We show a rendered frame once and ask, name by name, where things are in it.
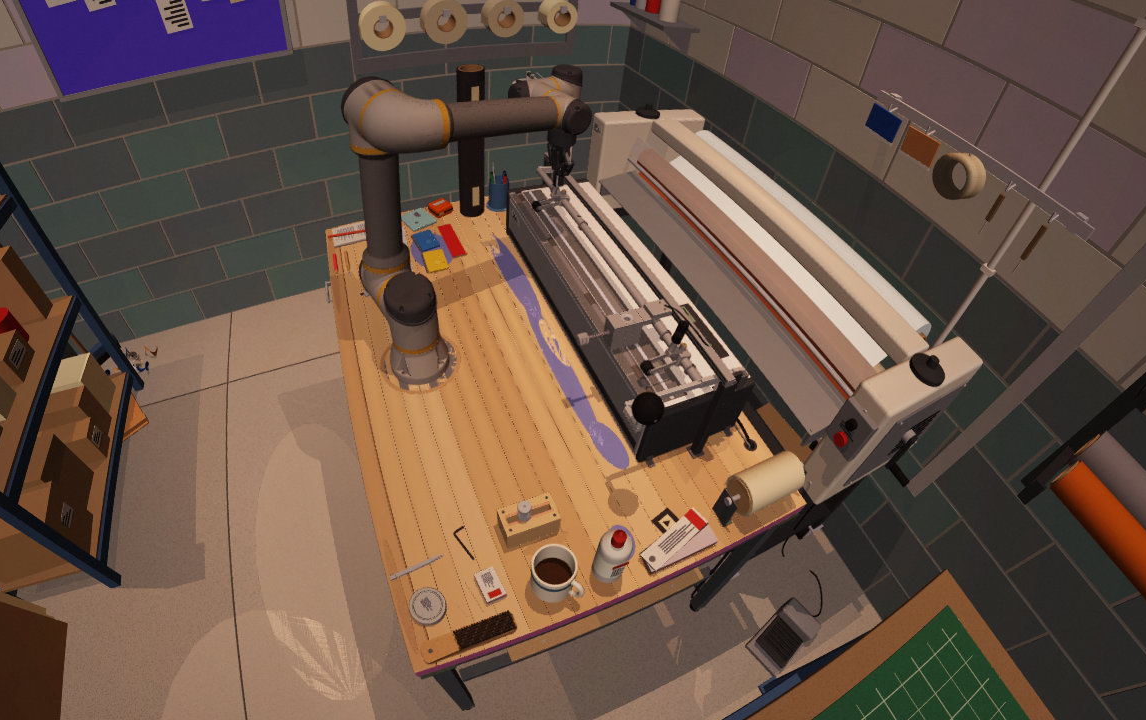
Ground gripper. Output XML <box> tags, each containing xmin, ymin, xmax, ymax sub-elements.
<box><xmin>545</xmin><ymin>126</ymin><xmax>580</xmax><ymax>195</ymax></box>

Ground dark grey plotter body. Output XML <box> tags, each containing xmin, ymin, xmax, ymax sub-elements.
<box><xmin>506</xmin><ymin>180</ymin><xmax>760</xmax><ymax>464</ymax></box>

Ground grey plotter carriage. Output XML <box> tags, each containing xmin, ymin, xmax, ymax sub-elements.
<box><xmin>605</xmin><ymin>308</ymin><xmax>665</xmax><ymax>352</ymax></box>

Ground black knob pinch lever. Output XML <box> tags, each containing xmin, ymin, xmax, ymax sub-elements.
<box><xmin>631</xmin><ymin>388</ymin><xmax>674</xmax><ymax>427</ymax></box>

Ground wooden rest block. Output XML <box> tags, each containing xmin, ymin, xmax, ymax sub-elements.
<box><xmin>497</xmin><ymin>497</ymin><xmax>563</xmax><ymax>547</ymax></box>

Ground black cardboard tube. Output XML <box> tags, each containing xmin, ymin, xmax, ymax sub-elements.
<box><xmin>456</xmin><ymin>64</ymin><xmax>487</xmax><ymax>219</ymax></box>

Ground grey tape rack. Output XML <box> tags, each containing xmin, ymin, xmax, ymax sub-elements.
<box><xmin>347</xmin><ymin>0</ymin><xmax>580</xmax><ymax>65</ymax></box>

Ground purple vinyl strip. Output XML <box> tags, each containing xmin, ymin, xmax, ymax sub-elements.
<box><xmin>491</xmin><ymin>238</ymin><xmax>631</xmax><ymax>472</ymax></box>

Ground brown film roll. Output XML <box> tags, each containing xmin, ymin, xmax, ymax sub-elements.
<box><xmin>636</xmin><ymin>150</ymin><xmax>886</xmax><ymax>379</ymax></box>

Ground white film roll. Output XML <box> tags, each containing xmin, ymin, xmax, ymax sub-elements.
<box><xmin>695</xmin><ymin>129</ymin><xmax>934</xmax><ymax>343</ymax></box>

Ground cream paper roll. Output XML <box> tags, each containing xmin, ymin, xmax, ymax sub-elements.
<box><xmin>725</xmin><ymin>451</ymin><xmax>808</xmax><ymax>527</ymax></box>

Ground white bottle red cap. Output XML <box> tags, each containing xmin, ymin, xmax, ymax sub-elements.
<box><xmin>592</xmin><ymin>525</ymin><xmax>637</xmax><ymax>584</ymax></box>

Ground white red swatch cards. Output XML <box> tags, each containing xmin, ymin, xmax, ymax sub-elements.
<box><xmin>639</xmin><ymin>508</ymin><xmax>720</xmax><ymax>574</ymax></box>

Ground white coffee mug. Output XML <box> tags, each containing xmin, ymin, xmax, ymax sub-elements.
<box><xmin>530</xmin><ymin>544</ymin><xmax>586</xmax><ymax>605</ymax></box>

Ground beige hanging tape roll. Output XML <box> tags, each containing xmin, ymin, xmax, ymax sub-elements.
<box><xmin>932</xmin><ymin>151</ymin><xmax>988</xmax><ymax>201</ymax></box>

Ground cream laminator machine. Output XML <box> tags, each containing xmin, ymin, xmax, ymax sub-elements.
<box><xmin>588</xmin><ymin>108</ymin><xmax>984</xmax><ymax>507</ymax></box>

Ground purple notice board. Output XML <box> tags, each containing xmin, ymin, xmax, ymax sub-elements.
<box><xmin>13</xmin><ymin>0</ymin><xmax>294</xmax><ymax>100</ymax></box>

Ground wooden bristle brush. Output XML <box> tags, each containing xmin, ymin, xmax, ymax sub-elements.
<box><xmin>421</xmin><ymin>609</ymin><xmax>519</xmax><ymax>665</ymax></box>

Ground grey metal pipe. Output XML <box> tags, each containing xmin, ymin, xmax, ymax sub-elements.
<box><xmin>933</xmin><ymin>0</ymin><xmax>1146</xmax><ymax>347</ymax></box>

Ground grey foot pedal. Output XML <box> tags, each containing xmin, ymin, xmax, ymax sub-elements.
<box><xmin>746</xmin><ymin>598</ymin><xmax>823</xmax><ymax>675</ymax></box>

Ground grey metal straightedge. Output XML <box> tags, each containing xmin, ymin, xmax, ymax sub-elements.
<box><xmin>893</xmin><ymin>232</ymin><xmax>1146</xmax><ymax>498</ymax></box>

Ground wooden side table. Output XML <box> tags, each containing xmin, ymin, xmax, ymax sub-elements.
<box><xmin>728</xmin><ymin>570</ymin><xmax>1056</xmax><ymax>720</ymax></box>

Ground blue shelf unit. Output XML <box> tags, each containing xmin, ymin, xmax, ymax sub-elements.
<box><xmin>0</xmin><ymin>55</ymin><xmax>147</xmax><ymax>591</ymax></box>

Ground black roll rack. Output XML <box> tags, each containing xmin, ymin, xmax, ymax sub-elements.
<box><xmin>1018</xmin><ymin>310</ymin><xmax>1146</xmax><ymax>504</ymax></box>

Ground green cutting mat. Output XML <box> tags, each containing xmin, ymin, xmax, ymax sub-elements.
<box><xmin>811</xmin><ymin>604</ymin><xmax>1036</xmax><ymax>720</ymax></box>

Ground orange vinyl roll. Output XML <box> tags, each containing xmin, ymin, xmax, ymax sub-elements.
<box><xmin>1049</xmin><ymin>462</ymin><xmax>1146</xmax><ymax>677</ymax></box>

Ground grey wall shelf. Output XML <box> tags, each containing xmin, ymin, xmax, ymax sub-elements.
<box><xmin>610</xmin><ymin>0</ymin><xmax>701</xmax><ymax>37</ymax></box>

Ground blue wall swatch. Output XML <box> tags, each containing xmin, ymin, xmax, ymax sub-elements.
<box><xmin>864</xmin><ymin>102</ymin><xmax>905</xmax><ymax>145</ymax></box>

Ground brown wall swatch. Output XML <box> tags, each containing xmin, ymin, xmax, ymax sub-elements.
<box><xmin>899</xmin><ymin>125</ymin><xmax>944</xmax><ymax>169</ymax></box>

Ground white wall rail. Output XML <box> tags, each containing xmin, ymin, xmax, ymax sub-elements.
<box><xmin>877</xmin><ymin>90</ymin><xmax>1096</xmax><ymax>239</ymax></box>

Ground black pedal cable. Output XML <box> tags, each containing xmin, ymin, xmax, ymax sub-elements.
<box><xmin>781</xmin><ymin>568</ymin><xmax>825</xmax><ymax>617</ymax></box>

